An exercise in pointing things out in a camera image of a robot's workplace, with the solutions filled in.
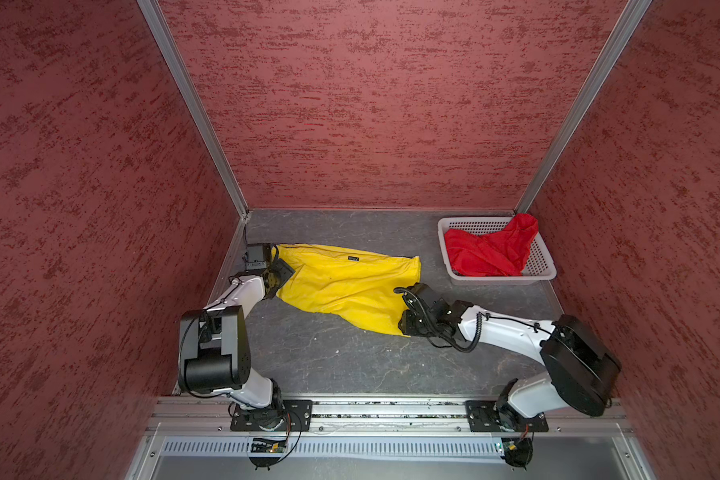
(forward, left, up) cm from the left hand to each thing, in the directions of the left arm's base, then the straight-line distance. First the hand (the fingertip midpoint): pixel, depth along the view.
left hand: (286, 279), depth 94 cm
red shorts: (+9, -71, +4) cm, 71 cm away
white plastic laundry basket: (+6, -84, +1) cm, 84 cm away
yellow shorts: (0, -23, -3) cm, 23 cm away
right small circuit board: (-44, -63, -5) cm, 77 cm away
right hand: (-16, -37, -3) cm, 40 cm away
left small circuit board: (-43, -1, -8) cm, 44 cm away
